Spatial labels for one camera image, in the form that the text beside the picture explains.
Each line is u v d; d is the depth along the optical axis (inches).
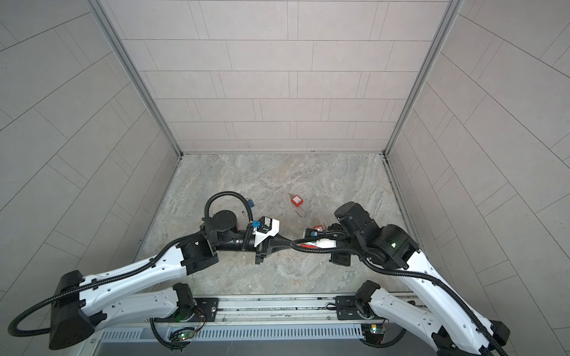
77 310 14.8
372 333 26.8
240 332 26.7
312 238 20.4
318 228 35.0
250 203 37.9
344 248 17.2
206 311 27.9
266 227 19.3
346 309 27.9
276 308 28.4
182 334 25.4
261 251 20.9
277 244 22.4
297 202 37.9
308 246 20.8
